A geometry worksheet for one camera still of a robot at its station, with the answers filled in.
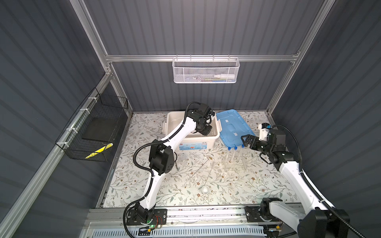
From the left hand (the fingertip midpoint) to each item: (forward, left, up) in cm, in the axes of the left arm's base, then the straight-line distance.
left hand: (206, 130), depth 92 cm
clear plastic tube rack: (-15, -18, -13) cm, 27 cm away
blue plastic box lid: (+13, -23, -13) cm, 29 cm away
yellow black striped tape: (-21, +51, +15) cm, 57 cm away
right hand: (-12, -23, +6) cm, 26 cm away
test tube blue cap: (-16, -14, +3) cm, 21 cm away
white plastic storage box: (-7, +7, -2) cm, 9 cm away
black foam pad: (-10, +53, +18) cm, 57 cm away
